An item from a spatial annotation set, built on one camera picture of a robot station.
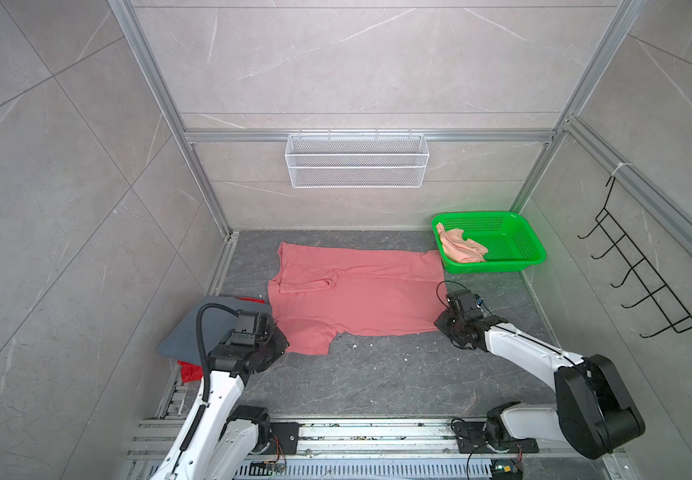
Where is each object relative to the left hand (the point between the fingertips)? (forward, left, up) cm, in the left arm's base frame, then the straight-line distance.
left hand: (284, 335), depth 80 cm
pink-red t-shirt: (+20, -7, -10) cm, 24 cm away
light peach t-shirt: (+32, -58, -2) cm, 66 cm away
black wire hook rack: (-10, -84, +23) cm, 88 cm away
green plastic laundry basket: (+40, -74, -9) cm, 85 cm away
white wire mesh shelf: (+54, -21, +19) cm, 61 cm away
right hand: (+7, -46, -7) cm, 47 cm away
